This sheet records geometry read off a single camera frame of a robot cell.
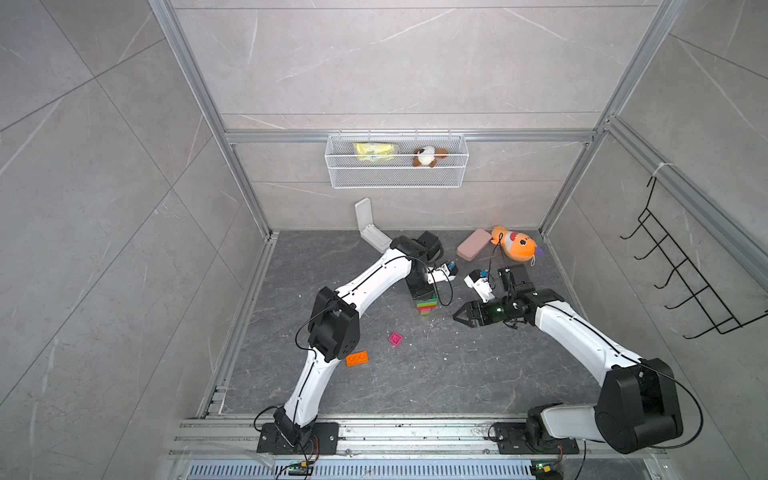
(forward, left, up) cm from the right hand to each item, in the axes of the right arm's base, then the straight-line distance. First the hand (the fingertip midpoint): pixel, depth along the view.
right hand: (464, 314), depth 84 cm
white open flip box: (+41, +29, -7) cm, 50 cm away
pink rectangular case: (+34, -9, -11) cm, 36 cm away
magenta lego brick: (-2, +20, -11) cm, 23 cm away
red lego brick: (+6, +11, -7) cm, 14 cm away
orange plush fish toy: (+28, -25, -3) cm, 38 cm away
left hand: (+9, +10, 0) cm, 14 cm away
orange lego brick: (-8, +31, -10) cm, 34 cm away
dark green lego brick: (+6, +8, -1) cm, 10 cm away
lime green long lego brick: (+6, +10, -4) cm, 12 cm away
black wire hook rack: (-13, -46, +21) cm, 52 cm away
